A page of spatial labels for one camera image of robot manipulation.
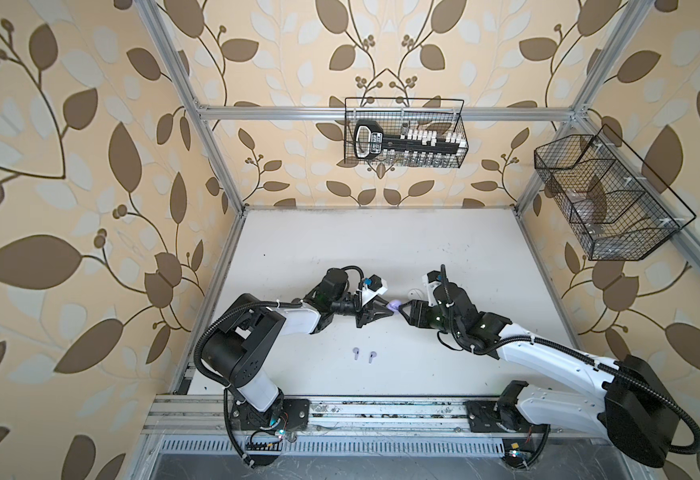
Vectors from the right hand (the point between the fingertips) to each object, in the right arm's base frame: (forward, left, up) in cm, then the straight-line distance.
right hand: (406, 312), depth 81 cm
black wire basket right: (+15, -52, +24) cm, 59 cm away
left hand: (+1, +4, 0) cm, 4 cm away
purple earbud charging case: (+1, +3, +2) cm, 4 cm away
